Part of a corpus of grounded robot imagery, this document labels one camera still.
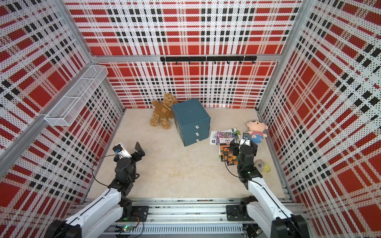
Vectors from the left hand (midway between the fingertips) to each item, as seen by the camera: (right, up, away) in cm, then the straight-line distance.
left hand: (134, 145), depth 83 cm
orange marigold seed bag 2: (+55, -8, +10) cm, 57 cm away
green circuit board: (+3, -38, -14) cm, 40 cm away
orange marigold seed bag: (+55, 0, +16) cm, 58 cm away
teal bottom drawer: (+34, +1, +15) cm, 37 cm away
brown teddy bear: (+10, +21, +28) cm, 36 cm away
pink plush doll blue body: (+77, +8, +18) cm, 79 cm away
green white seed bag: (+61, +7, +23) cm, 66 cm away
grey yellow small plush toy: (+74, -13, +1) cm, 75 cm away
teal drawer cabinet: (+33, +14, +1) cm, 36 cm away
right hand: (+63, +3, 0) cm, 63 cm away
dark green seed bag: (+65, +3, +21) cm, 68 cm away
